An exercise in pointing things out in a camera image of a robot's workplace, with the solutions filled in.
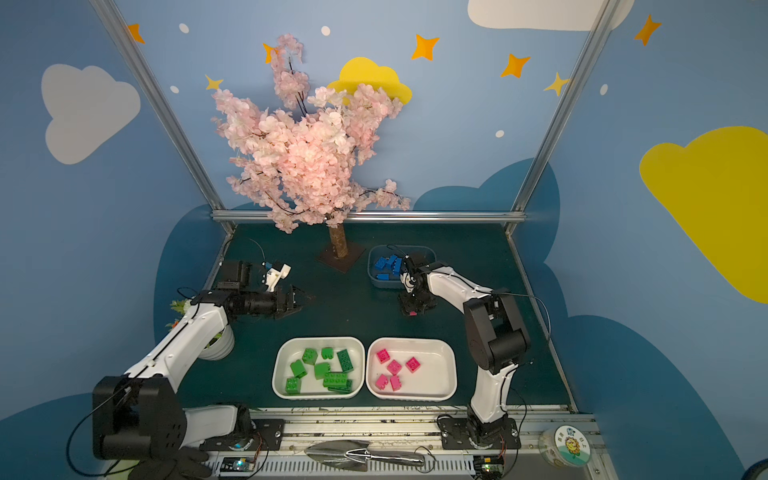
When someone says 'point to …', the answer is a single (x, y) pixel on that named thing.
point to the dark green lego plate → (343, 389)
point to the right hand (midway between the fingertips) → (413, 305)
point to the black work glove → (188, 464)
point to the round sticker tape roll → (564, 446)
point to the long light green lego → (335, 379)
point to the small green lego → (327, 353)
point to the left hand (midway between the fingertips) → (306, 302)
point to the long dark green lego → (345, 361)
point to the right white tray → (435, 381)
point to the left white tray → (290, 349)
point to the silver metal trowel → (355, 455)
